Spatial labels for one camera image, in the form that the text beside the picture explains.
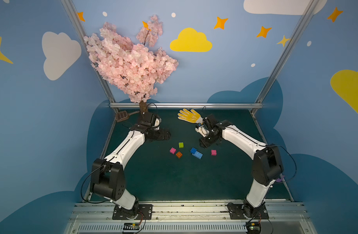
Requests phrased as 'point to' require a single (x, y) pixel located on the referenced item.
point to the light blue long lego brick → (198, 154)
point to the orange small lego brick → (179, 154)
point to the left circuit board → (131, 226)
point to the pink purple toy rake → (279, 180)
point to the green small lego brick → (181, 145)
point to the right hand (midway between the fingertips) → (205, 141)
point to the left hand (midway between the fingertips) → (164, 133)
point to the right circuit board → (253, 227)
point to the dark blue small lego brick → (193, 150)
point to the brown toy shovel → (123, 115)
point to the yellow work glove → (192, 116)
